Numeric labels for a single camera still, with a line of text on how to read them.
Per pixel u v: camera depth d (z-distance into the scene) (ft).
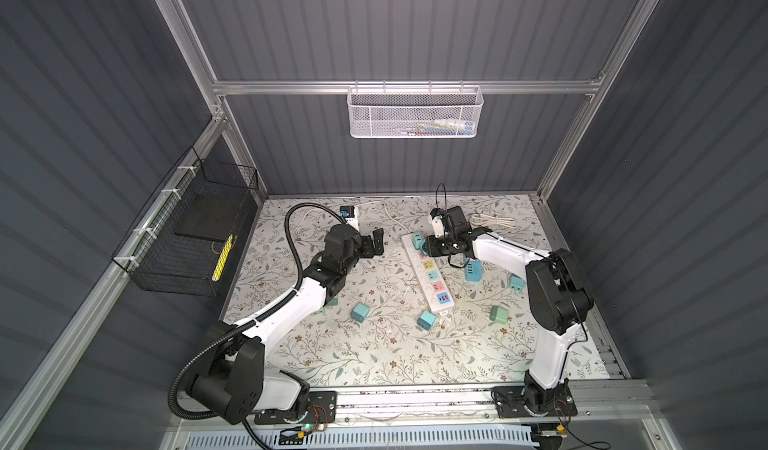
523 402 2.37
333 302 2.97
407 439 2.53
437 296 2.95
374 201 3.93
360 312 2.91
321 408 2.37
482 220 3.57
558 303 1.67
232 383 1.35
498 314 2.84
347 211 2.37
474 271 3.15
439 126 3.00
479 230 2.41
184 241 2.38
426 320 2.83
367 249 2.47
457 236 2.47
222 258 2.28
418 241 3.23
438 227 2.69
